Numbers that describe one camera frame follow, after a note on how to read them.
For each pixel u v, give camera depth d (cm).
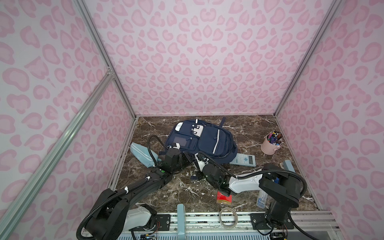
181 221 70
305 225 73
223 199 80
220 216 75
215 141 93
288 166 86
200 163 72
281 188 46
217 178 66
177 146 80
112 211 41
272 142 90
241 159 94
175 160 66
